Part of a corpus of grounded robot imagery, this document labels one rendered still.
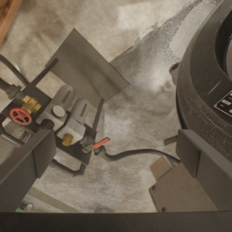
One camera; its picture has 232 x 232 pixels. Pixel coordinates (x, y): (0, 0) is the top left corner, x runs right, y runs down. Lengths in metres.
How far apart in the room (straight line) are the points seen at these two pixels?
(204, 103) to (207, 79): 0.06
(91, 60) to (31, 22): 0.35
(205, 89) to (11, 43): 1.03
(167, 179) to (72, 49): 0.83
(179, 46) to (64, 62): 0.63
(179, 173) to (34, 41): 0.96
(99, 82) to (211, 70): 0.76
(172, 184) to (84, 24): 0.81
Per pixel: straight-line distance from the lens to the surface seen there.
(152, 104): 1.09
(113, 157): 0.78
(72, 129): 0.65
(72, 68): 1.02
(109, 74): 0.98
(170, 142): 0.47
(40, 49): 1.06
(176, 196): 0.27
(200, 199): 0.26
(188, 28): 0.92
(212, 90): 0.31
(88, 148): 0.69
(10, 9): 0.93
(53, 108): 0.63
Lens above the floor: 0.87
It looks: 49 degrees down
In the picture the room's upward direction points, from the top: 171 degrees counter-clockwise
